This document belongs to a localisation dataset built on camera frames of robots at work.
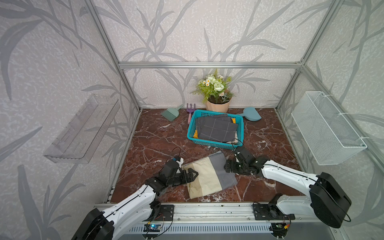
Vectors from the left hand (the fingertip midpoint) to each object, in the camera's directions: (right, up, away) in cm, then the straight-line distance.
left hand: (193, 177), depth 81 cm
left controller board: (-19, -20, -11) cm, 30 cm away
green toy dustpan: (-20, +36, +35) cm, 54 cm away
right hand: (+20, +4, +4) cm, 21 cm away
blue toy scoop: (+44, +37, +36) cm, 68 cm away
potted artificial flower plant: (+12, +49, +10) cm, 51 cm away
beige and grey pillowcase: (+10, -1, +3) cm, 11 cm away
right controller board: (+44, -22, -8) cm, 49 cm away
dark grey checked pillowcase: (+17, +26, +21) cm, 37 cm away
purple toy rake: (-4, +39, +37) cm, 54 cm away
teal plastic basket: (+3, +36, +26) cm, 45 cm away
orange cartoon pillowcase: (+1, +22, +17) cm, 28 cm away
